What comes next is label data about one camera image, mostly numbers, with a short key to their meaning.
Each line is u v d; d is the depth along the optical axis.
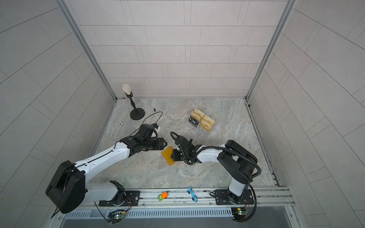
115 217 0.65
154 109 1.08
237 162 0.47
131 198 0.71
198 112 0.96
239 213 0.68
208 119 0.93
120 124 0.99
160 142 0.72
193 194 0.71
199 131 0.96
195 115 0.96
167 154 0.84
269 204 0.72
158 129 0.78
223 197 0.71
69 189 0.39
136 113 1.05
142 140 0.64
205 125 0.92
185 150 0.67
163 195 0.70
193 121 0.97
